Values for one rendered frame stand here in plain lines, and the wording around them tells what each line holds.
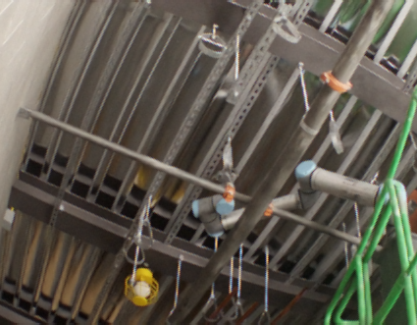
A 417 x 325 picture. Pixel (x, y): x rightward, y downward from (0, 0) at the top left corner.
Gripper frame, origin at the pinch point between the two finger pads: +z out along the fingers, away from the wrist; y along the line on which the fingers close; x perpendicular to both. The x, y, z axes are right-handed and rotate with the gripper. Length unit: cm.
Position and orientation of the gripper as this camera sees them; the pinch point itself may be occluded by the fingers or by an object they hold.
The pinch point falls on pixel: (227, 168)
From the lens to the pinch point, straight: 360.4
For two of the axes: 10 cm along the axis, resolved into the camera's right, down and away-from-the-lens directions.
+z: 0.5, -6.1, 7.9
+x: -2.7, -7.7, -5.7
